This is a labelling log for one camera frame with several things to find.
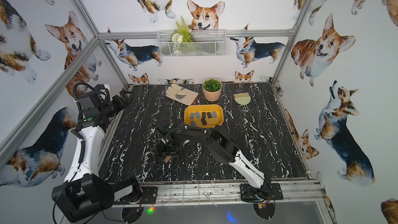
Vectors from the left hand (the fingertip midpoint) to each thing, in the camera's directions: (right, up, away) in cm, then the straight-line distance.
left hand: (131, 93), depth 77 cm
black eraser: (+35, -14, +27) cm, 46 cm away
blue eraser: (+27, -14, +27) cm, 41 cm away
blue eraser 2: (+31, -14, +27) cm, 43 cm away
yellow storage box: (+40, -18, +23) cm, 50 cm away
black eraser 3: (+35, -18, +24) cm, 46 cm away
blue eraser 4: (+42, -14, +27) cm, 51 cm away
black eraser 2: (+39, -14, +27) cm, 49 cm away
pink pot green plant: (+41, +4, +27) cm, 49 cm away
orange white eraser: (+16, -36, +8) cm, 40 cm away
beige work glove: (+19, 0, +38) cm, 42 cm away
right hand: (+14, -35, +4) cm, 38 cm away
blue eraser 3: (+29, -19, +22) cm, 41 cm away
